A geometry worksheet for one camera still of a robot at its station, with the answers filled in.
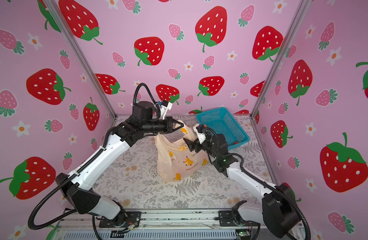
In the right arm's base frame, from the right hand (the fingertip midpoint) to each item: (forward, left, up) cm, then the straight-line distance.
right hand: (190, 133), depth 76 cm
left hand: (-4, +2, +10) cm, 11 cm away
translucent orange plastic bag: (-11, +5, -11) cm, 16 cm away
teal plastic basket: (+36, -19, -25) cm, 47 cm away
